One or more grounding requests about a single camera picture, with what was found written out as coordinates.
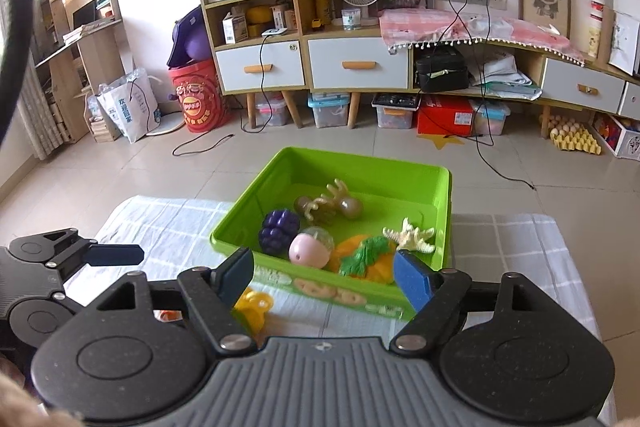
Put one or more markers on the grey checked blanket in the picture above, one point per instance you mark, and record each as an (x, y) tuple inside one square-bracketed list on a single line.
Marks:
[(174, 234)]

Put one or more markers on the brown octopus toy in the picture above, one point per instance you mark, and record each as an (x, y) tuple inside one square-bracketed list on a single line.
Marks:
[(335, 201)]

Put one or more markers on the wooden bookshelf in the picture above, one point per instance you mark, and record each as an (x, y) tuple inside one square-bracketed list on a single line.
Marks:
[(81, 52)]

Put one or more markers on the yellow round toy pot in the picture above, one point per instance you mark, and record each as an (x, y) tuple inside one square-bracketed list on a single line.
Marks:
[(251, 310)]

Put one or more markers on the purple grape toy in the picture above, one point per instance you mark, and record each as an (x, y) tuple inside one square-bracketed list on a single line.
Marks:
[(278, 230)]

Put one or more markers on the yellow egg tray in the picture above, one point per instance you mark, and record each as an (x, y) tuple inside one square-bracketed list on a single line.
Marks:
[(570, 135)]

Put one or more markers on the red printed bucket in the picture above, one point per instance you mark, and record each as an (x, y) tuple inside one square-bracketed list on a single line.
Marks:
[(198, 91)]

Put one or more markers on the black bag on shelf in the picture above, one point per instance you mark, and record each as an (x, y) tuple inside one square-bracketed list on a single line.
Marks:
[(440, 69)]

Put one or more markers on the white paper bag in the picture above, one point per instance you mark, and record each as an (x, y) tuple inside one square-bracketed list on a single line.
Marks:
[(130, 103)]

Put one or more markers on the red box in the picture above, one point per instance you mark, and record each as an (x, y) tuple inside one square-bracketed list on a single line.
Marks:
[(445, 115)]

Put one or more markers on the pale pink peach toy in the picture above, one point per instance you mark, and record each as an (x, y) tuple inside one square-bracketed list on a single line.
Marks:
[(311, 247)]

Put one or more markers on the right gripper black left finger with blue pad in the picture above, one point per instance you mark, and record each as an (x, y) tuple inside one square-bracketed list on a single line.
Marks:
[(210, 295)]

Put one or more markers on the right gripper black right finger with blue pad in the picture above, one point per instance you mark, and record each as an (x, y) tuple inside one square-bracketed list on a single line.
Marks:
[(437, 298)]

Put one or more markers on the white drawer cabinet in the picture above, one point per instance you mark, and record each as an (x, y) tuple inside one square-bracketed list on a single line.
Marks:
[(357, 61)]

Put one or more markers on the green plastic bin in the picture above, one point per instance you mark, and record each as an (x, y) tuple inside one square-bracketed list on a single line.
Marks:
[(392, 192)]

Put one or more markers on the beige starfish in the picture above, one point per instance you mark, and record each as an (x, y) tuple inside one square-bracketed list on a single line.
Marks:
[(411, 238)]

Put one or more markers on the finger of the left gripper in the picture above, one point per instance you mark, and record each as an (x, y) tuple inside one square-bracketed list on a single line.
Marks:
[(113, 255)]

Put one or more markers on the orange pumpkin lid toy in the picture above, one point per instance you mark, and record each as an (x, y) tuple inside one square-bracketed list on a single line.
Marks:
[(364, 257)]

